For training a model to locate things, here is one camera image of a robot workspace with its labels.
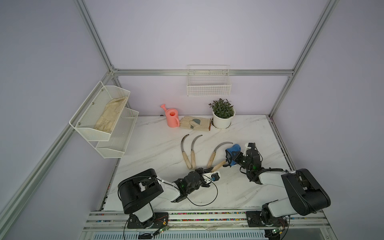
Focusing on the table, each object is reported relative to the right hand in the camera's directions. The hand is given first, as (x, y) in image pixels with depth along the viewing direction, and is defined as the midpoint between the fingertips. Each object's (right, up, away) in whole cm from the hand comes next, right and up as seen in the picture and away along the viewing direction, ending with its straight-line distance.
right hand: (233, 154), depth 94 cm
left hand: (-15, -7, -10) cm, 19 cm away
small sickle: (-28, -6, -3) cm, 29 cm away
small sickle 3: (-11, -5, -9) cm, 15 cm away
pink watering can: (-41, +27, +13) cm, 51 cm away
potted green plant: (-5, +28, +7) cm, 29 cm away
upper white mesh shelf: (-77, +22, -15) cm, 82 cm away
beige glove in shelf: (-71, +24, -14) cm, 76 cm away
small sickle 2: (-11, +1, +4) cm, 12 cm away
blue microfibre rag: (0, +3, -2) cm, 4 cm away
